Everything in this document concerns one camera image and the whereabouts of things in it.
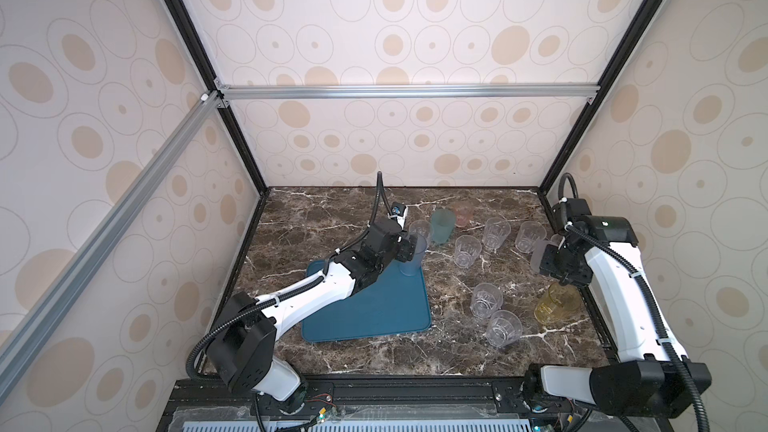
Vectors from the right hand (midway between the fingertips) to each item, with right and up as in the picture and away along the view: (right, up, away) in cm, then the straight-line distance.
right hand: (556, 273), depth 74 cm
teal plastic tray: (-40, -13, +19) cm, 46 cm away
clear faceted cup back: (-4, +9, +29) cm, 31 cm away
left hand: (-35, +11, +6) cm, 37 cm away
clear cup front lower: (-9, -18, +10) cm, 22 cm away
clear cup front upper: (-12, -11, +16) cm, 23 cm away
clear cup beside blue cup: (-30, +10, +30) cm, 44 cm away
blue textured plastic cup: (-34, -2, +22) cm, 41 cm away
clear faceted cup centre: (-15, +3, +26) cm, 30 cm away
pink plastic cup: (-15, +14, +35) cm, 40 cm away
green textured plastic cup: (-22, +12, +34) cm, 43 cm away
